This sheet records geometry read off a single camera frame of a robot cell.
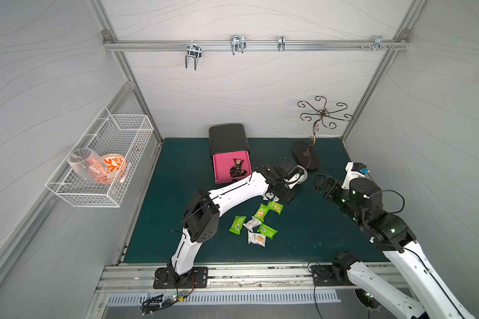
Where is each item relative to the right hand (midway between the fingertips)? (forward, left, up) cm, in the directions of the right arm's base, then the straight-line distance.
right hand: (325, 178), depth 68 cm
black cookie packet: (+13, +33, -16) cm, 38 cm away
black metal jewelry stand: (+32, -6, -29) cm, 43 cm away
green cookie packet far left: (-8, +32, -25) cm, 41 cm away
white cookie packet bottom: (-13, +23, -27) cm, 38 cm away
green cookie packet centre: (-1, +21, -27) cm, 35 cm away
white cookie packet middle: (-7, +25, -27) cm, 37 cm away
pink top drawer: (+17, +39, -15) cm, 45 cm away
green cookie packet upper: (+2, +15, -28) cm, 31 cm away
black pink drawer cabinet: (+29, +38, -14) cm, 49 cm away
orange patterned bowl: (-2, +72, +5) cm, 72 cm away
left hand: (+1, +9, -15) cm, 18 cm away
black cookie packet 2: (+18, +32, -14) cm, 40 cm away
